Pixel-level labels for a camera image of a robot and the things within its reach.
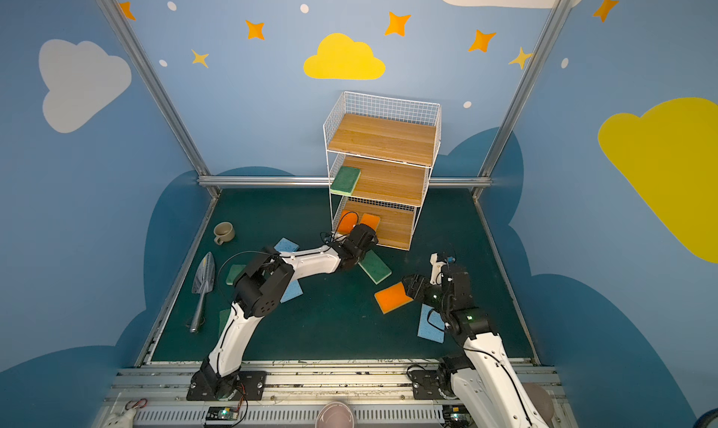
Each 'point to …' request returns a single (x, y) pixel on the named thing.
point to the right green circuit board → (456, 416)
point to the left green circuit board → (222, 413)
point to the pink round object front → (336, 414)
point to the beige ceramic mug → (224, 232)
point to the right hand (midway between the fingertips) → (415, 278)
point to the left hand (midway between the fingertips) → (369, 229)
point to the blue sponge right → (431, 324)
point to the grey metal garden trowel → (203, 283)
